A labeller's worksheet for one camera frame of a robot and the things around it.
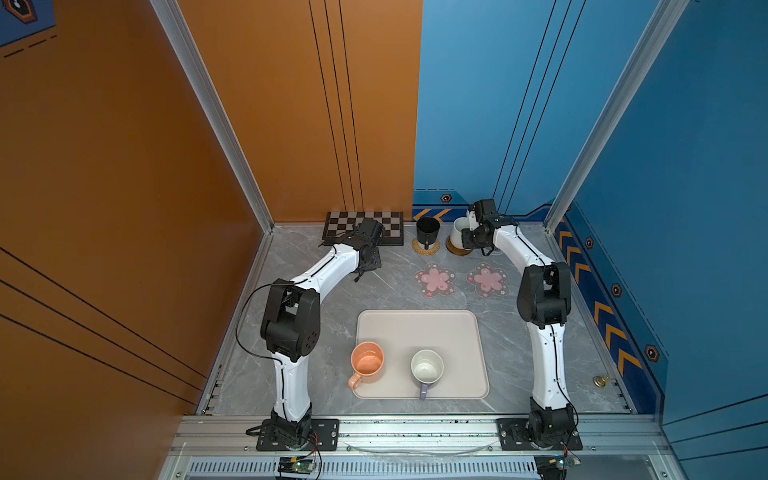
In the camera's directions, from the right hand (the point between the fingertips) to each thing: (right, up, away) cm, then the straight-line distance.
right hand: (466, 239), depth 106 cm
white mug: (-4, +1, -1) cm, 4 cm away
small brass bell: (+30, -40, -26) cm, 56 cm away
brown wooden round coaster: (-3, -4, +3) cm, 6 cm away
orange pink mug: (-34, -36, -21) cm, 54 cm away
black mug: (-14, +3, +1) cm, 14 cm away
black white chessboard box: (-46, +7, +10) cm, 48 cm away
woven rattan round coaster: (-16, -3, +5) cm, 17 cm away
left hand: (-34, -7, -10) cm, 36 cm away
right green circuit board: (+12, -56, -36) cm, 67 cm away
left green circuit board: (-49, -55, -36) cm, 82 cm away
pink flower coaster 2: (+7, -15, -4) cm, 17 cm away
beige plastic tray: (-7, -30, -17) cm, 35 cm away
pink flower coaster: (-11, -15, -3) cm, 19 cm away
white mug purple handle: (-16, -37, -22) cm, 46 cm away
